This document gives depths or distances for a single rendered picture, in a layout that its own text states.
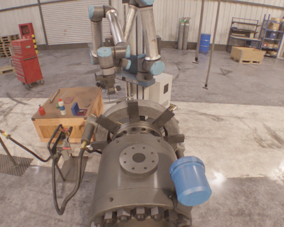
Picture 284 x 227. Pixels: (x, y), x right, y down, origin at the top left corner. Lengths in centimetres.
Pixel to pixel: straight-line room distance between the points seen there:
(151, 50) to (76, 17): 895
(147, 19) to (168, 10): 799
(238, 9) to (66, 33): 941
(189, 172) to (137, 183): 27
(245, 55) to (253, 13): 344
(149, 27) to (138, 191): 123
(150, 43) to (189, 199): 123
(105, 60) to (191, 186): 83
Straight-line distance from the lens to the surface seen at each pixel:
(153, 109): 131
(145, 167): 87
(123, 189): 85
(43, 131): 258
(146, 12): 148
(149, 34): 151
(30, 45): 493
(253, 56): 825
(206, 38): 901
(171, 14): 950
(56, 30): 1094
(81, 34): 1027
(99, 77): 110
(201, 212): 185
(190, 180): 72
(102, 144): 151
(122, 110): 131
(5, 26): 1314
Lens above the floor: 159
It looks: 32 degrees down
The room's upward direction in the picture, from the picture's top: straight up
